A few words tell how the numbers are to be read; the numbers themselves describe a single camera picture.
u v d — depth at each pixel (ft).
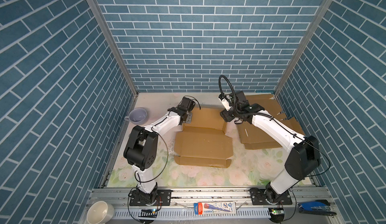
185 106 2.42
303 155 1.46
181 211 2.32
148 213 2.37
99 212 2.15
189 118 2.83
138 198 2.23
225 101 2.51
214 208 2.31
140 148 1.58
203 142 3.01
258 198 2.41
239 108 2.12
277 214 2.42
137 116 3.32
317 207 2.28
